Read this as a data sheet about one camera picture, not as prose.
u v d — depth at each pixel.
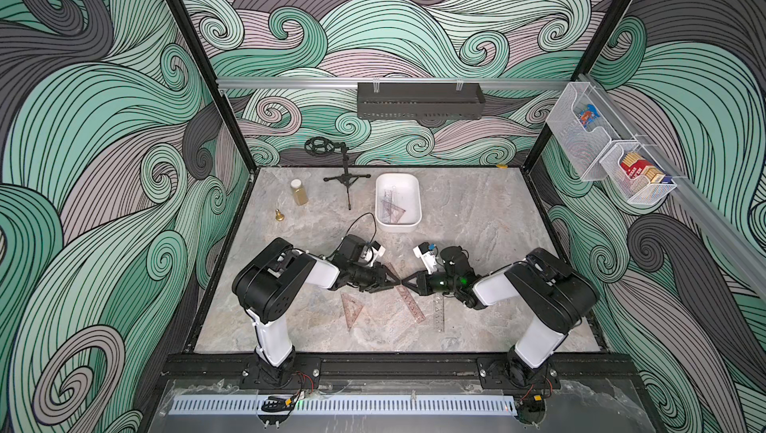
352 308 0.84
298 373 0.72
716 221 0.55
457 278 0.74
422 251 0.84
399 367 0.76
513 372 0.65
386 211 1.07
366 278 0.81
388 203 1.09
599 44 0.84
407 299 0.86
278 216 1.04
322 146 0.95
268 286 0.49
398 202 1.10
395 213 1.06
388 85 0.93
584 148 0.82
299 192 1.04
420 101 0.92
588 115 0.83
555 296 0.47
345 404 0.70
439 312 0.83
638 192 0.63
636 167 0.66
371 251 0.80
